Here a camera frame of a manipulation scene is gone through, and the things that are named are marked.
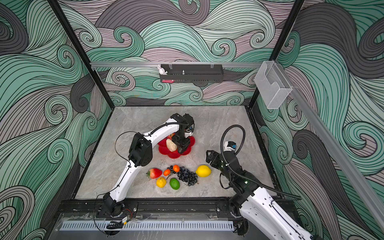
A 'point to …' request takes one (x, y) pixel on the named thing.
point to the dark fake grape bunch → (186, 176)
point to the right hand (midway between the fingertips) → (211, 154)
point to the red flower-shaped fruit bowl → (163, 149)
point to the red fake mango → (154, 173)
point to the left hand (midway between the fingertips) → (183, 146)
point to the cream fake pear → (172, 146)
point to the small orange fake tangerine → (166, 172)
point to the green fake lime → (174, 183)
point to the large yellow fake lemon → (203, 171)
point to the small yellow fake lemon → (161, 182)
